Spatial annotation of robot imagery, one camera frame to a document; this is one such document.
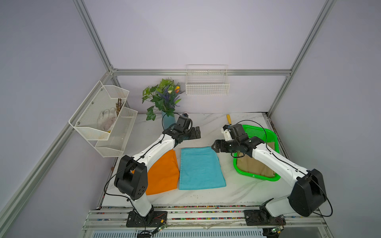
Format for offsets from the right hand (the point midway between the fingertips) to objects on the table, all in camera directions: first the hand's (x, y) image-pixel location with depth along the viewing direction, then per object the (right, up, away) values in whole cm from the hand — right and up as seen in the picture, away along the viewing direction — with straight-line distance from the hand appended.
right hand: (219, 148), depth 84 cm
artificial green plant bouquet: (-31, +31, +2) cm, 44 cm away
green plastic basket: (+34, +6, +18) cm, 39 cm away
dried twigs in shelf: (-56, +24, -3) cm, 61 cm away
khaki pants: (+17, -10, +4) cm, 20 cm away
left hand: (-15, +8, +4) cm, 18 cm away
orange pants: (-33, -17, +6) cm, 38 cm away
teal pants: (-11, -13, +6) cm, 18 cm away
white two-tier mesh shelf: (-65, +2, +5) cm, 65 cm away
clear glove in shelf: (-61, +16, -6) cm, 64 cm away
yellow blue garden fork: (+14, +18, +33) cm, 40 cm away
